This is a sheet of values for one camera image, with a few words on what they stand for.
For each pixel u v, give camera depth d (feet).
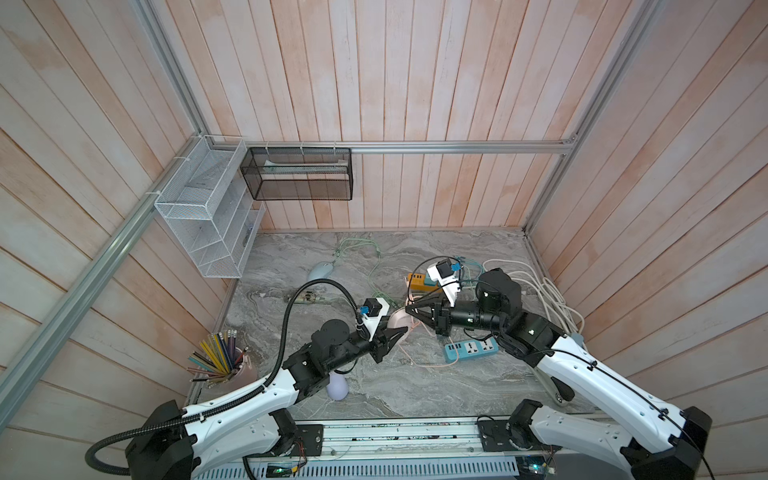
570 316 3.02
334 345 1.78
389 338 2.09
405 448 2.40
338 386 2.64
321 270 3.49
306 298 3.24
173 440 1.34
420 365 2.83
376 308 1.97
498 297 1.59
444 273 1.89
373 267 3.54
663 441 1.27
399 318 2.15
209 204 2.26
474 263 3.63
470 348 2.82
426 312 2.08
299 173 3.43
